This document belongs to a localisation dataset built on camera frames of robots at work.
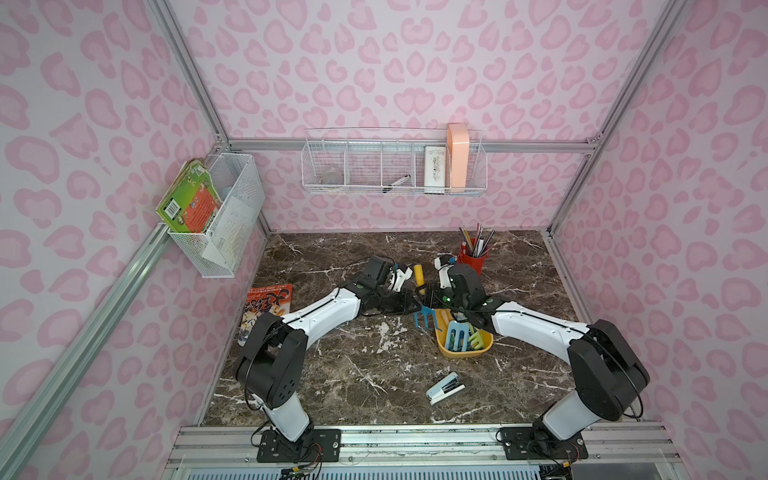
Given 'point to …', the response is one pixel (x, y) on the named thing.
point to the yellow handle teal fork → (424, 312)
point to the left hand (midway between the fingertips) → (421, 303)
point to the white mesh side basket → (225, 249)
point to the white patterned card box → (435, 169)
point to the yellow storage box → (443, 317)
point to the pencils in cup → (477, 246)
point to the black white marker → (405, 178)
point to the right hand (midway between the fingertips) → (419, 290)
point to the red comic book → (276, 299)
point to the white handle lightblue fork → (458, 327)
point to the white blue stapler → (445, 389)
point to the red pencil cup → (476, 262)
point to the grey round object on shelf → (331, 178)
